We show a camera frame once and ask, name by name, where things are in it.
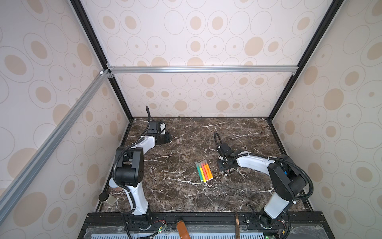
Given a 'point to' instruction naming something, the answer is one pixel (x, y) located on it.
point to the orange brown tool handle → (182, 230)
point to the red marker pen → (204, 171)
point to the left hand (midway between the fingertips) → (174, 135)
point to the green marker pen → (199, 173)
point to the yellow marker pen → (202, 172)
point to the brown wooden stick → (237, 234)
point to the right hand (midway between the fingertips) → (226, 164)
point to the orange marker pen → (209, 170)
